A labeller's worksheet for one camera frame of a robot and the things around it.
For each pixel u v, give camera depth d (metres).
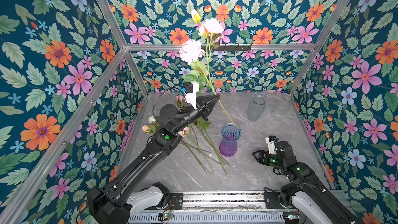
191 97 0.51
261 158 0.72
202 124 0.99
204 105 0.50
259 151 0.74
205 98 0.55
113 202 0.38
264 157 0.71
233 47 0.91
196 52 0.43
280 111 1.01
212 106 0.57
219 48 0.93
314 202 0.52
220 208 0.72
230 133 0.80
